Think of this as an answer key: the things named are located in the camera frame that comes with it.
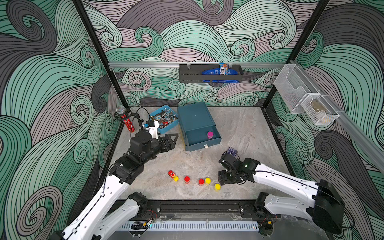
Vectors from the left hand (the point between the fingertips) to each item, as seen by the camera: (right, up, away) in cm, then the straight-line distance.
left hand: (173, 134), depth 67 cm
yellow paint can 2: (+23, -29, +11) cm, 39 cm away
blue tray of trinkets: (-10, +8, +47) cm, 49 cm away
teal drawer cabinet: (+13, +2, +13) cm, 19 cm away
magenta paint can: (+19, -2, +16) cm, 25 cm away
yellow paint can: (+18, -27, +14) cm, 35 cm away
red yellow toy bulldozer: (-2, -25, +16) cm, 30 cm away
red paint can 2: (+14, -27, +13) cm, 33 cm away
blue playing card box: (+35, -14, +26) cm, 46 cm away
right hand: (+27, -25, +12) cm, 39 cm away
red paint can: (+6, -27, +15) cm, 31 cm away
